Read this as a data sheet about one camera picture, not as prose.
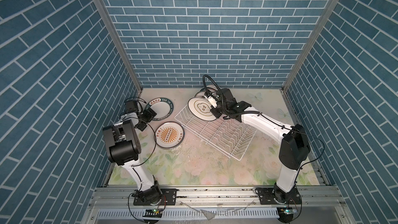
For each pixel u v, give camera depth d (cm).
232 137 88
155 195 68
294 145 47
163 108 109
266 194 74
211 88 96
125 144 51
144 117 88
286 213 71
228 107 65
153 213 72
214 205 72
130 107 78
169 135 92
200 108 92
